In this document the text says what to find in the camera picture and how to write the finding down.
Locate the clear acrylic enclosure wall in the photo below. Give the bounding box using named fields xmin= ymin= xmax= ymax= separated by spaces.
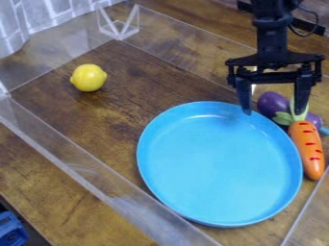
xmin=0 ymin=0 xmax=329 ymax=246

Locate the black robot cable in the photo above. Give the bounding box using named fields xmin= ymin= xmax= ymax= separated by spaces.
xmin=287 ymin=5 xmax=322 ymax=37

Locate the yellow toy lemon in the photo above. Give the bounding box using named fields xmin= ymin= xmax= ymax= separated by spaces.
xmin=70 ymin=63 xmax=108 ymax=92

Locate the blue plastic object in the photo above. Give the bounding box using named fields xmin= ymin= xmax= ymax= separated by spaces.
xmin=0 ymin=211 xmax=29 ymax=246

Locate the white patterned curtain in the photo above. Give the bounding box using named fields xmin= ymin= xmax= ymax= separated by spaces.
xmin=0 ymin=0 xmax=125 ymax=59

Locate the blue round plastic tray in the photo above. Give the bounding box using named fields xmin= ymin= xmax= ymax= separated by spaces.
xmin=137 ymin=101 xmax=304 ymax=228

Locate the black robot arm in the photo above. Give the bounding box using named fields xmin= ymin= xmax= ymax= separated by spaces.
xmin=225 ymin=0 xmax=326 ymax=115

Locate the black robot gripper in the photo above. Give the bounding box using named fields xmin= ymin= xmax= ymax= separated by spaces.
xmin=225 ymin=18 xmax=324 ymax=115

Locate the purple toy eggplant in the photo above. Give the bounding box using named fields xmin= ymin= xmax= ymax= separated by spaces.
xmin=257 ymin=91 xmax=329 ymax=135

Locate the orange toy carrot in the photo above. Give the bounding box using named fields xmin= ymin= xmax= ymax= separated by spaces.
xmin=275 ymin=99 xmax=326 ymax=181

